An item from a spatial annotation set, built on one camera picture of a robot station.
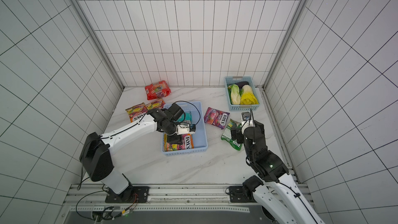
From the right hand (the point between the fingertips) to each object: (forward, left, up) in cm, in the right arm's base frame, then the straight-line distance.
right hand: (238, 122), depth 72 cm
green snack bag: (+4, +3, -23) cm, 24 cm away
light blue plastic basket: (-1, +19, -24) cm, 30 cm away
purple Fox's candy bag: (+16, +10, -21) cm, 28 cm away
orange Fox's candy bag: (+25, +50, -21) cm, 60 cm away
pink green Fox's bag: (+16, +63, -20) cm, 68 cm away
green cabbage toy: (+29, -4, -17) cm, 34 cm away
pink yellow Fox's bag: (-4, +25, -17) cm, 31 cm away
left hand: (-4, +32, -13) cm, 35 cm away
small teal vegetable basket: (+50, -2, -19) cm, 53 cm away
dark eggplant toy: (+45, -9, -18) cm, 49 cm away
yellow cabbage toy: (+29, -11, -14) cm, 34 cm away
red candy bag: (+35, +53, -18) cm, 66 cm away
